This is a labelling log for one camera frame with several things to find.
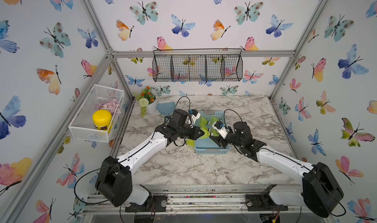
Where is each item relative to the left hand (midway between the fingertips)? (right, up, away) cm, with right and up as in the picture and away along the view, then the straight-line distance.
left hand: (205, 132), depth 78 cm
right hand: (+6, +1, +4) cm, 7 cm away
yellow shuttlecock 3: (0, -1, +1) cm, 2 cm away
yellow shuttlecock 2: (0, +3, +21) cm, 22 cm away
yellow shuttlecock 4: (-8, -8, +16) cm, 20 cm away
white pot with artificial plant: (-38, +18, +23) cm, 48 cm away
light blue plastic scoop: (-27, +14, +37) cm, 48 cm away
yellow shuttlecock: (+8, +5, +26) cm, 28 cm away
